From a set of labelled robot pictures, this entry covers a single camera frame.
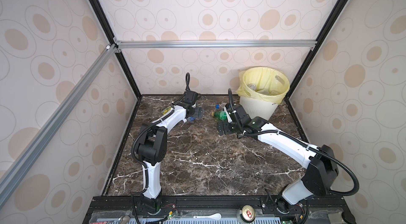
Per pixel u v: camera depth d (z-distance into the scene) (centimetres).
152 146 52
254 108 90
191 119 103
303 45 92
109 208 74
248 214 62
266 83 103
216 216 70
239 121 61
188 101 76
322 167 42
